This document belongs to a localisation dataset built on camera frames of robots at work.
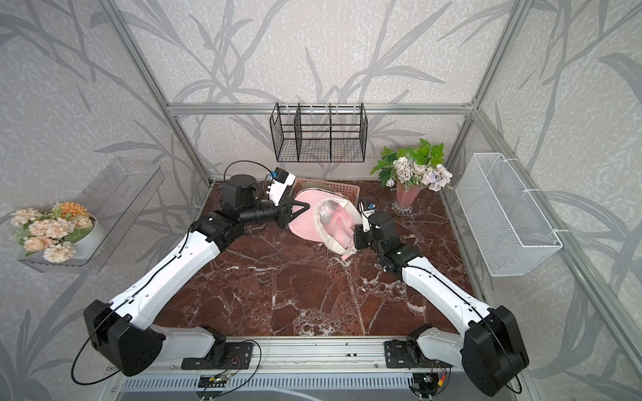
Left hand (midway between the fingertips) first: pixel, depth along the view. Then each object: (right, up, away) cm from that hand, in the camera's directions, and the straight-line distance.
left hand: (306, 206), depth 69 cm
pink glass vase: (+36, +4, +28) cm, 45 cm away
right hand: (+15, -7, +14) cm, 22 cm away
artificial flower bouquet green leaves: (+37, +13, +17) cm, 43 cm away
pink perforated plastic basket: (+14, +6, +41) cm, 44 cm away
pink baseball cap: (+7, -5, +12) cm, 14 cm away
